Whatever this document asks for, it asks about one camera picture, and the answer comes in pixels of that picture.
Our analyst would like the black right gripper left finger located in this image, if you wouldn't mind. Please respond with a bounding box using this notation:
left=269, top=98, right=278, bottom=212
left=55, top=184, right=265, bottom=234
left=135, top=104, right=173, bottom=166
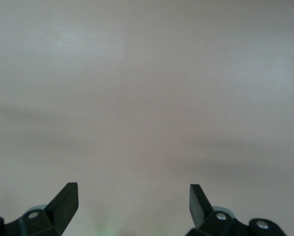
left=0, top=182, right=79, bottom=236

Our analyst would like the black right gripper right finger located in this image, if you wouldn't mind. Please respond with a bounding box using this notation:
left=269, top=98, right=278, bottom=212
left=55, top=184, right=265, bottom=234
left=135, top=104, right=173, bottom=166
left=185, top=183, right=288, bottom=236

